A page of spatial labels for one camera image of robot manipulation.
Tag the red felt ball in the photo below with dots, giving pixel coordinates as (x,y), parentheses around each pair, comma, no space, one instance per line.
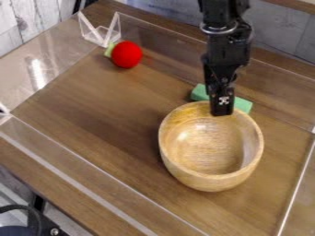
(127,54)

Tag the green flat block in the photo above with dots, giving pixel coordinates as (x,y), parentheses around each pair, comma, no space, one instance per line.
(199,94)

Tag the light wooden bowl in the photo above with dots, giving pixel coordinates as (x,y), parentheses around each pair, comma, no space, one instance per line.
(210,152)

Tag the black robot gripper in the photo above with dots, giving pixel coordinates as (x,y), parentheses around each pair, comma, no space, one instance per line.
(228,49)

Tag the black metal bracket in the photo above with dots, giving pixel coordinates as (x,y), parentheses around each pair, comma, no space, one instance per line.
(48,227)

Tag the small green block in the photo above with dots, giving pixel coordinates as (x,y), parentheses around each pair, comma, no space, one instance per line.
(110,49)

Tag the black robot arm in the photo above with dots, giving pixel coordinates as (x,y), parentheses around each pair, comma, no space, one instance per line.
(219,14)

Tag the clear acrylic tray wall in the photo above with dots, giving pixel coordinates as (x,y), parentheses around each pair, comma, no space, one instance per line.
(104,205)

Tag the clear acrylic corner bracket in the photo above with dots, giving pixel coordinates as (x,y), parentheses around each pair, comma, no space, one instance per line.
(100,35)

